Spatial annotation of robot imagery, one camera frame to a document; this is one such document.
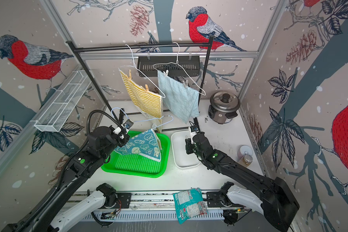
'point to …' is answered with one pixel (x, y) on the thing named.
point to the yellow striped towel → (150, 104)
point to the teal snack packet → (189, 203)
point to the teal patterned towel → (146, 143)
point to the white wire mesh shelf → (51, 119)
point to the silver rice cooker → (223, 107)
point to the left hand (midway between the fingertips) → (126, 121)
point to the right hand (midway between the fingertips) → (186, 138)
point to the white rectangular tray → (182, 159)
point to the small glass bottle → (247, 160)
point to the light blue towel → (181, 100)
